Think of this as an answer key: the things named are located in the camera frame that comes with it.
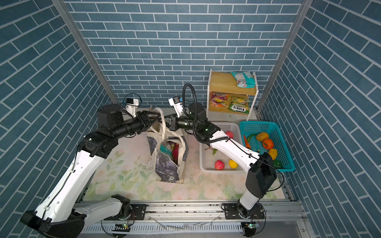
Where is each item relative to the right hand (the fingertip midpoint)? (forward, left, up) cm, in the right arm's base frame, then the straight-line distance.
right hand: (157, 119), depth 66 cm
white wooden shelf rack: (+30, -31, -6) cm, 44 cm away
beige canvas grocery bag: (+1, -1, -27) cm, 27 cm away
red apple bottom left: (-5, -31, -32) cm, 45 cm away
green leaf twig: (+6, -28, -34) cm, 45 cm away
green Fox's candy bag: (+34, -44, -19) cm, 58 cm away
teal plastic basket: (+23, -67, -31) cm, 77 cm away
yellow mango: (+19, -60, -33) cm, 71 cm away
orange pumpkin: (+13, -62, -33) cm, 71 cm away
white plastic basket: (0, -28, -36) cm, 46 cm away
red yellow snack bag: (+37, -29, -18) cm, 50 cm away
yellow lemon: (-3, -39, -33) cm, 51 cm away
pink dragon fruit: (-1, -5, -23) cm, 24 cm away
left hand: (-1, -2, +3) cm, 4 cm away
